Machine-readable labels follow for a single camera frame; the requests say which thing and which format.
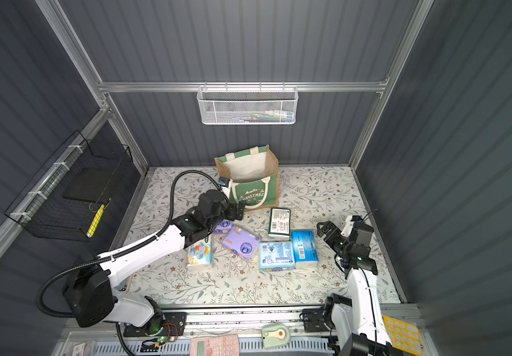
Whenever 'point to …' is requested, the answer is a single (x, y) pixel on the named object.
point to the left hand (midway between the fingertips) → (237, 201)
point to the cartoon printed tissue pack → (199, 254)
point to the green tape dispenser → (275, 335)
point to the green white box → (280, 225)
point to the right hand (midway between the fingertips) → (330, 231)
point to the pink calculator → (214, 345)
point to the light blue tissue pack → (276, 255)
